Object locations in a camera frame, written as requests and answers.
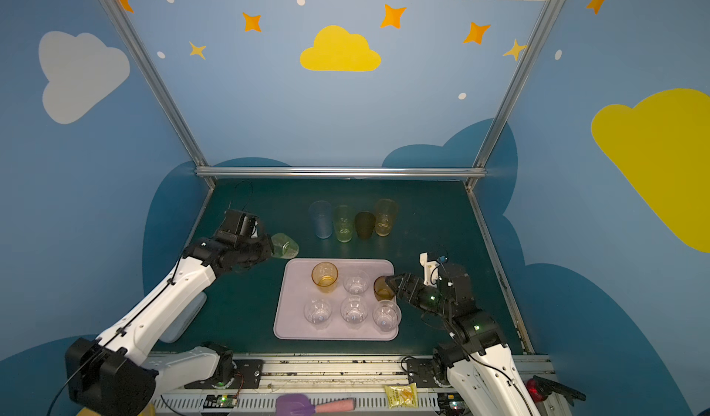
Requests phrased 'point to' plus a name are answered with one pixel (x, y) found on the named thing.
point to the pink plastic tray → (339, 299)
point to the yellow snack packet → (404, 396)
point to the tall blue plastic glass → (322, 214)
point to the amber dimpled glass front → (382, 289)
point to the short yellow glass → (324, 275)
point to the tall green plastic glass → (344, 223)
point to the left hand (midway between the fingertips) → (278, 247)
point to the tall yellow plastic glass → (385, 214)
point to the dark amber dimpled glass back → (365, 224)
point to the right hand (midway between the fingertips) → (397, 281)
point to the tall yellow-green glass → (284, 247)
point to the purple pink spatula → (301, 405)
